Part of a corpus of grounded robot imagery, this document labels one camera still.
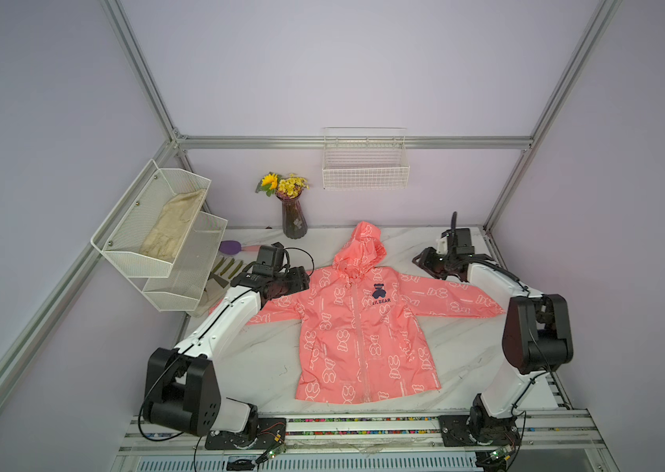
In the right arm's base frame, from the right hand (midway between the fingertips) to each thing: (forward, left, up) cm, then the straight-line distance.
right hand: (420, 265), depth 96 cm
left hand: (-10, +39, +4) cm, 40 cm away
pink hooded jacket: (-20, +19, -9) cm, 29 cm away
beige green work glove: (+7, +70, -10) cm, 71 cm away
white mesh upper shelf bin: (-2, +80, +20) cm, 83 cm away
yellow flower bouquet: (+25, +43, +14) cm, 52 cm away
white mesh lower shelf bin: (-1, +82, -9) cm, 83 cm away
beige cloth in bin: (0, +73, +20) cm, 76 cm away
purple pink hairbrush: (+20, +71, -11) cm, 75 cm away
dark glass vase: (+23, +44, 0) cm, 50 cm away
